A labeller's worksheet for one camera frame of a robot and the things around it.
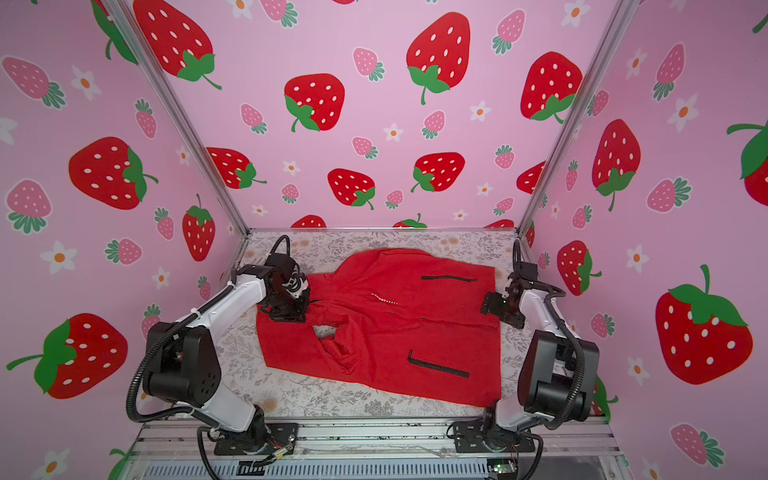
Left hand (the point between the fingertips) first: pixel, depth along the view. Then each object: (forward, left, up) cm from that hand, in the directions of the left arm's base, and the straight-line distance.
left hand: (307, 317), depth 88 cm
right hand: (+3, -56, -1) cm, 56 cm away
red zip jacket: (+3, -27, -5) cm, 28 cm away
